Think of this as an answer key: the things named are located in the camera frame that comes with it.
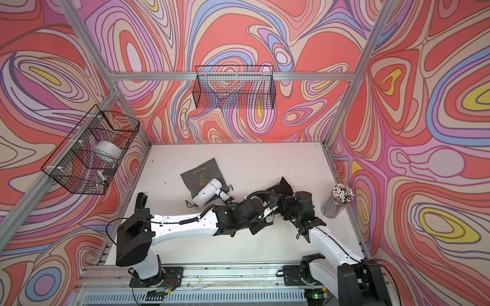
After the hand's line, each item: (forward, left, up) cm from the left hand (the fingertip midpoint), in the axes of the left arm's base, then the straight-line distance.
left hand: (268, 219), depth 77 cm
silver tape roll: (+21, +64, +21) cm, 70 cm away
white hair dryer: (+18, +26, -6) cm, 32 cm away
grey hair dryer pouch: (+29, +34, -9) cm, 45 cm away
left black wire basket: (+19, +76, +15) cm, 79 cm away
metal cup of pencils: (+6, -29, -1) cm, 30 cm away
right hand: (+10, -6, -4) cm, 12 cm away
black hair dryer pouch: (+17, -9, -4) cm, 19 cm away
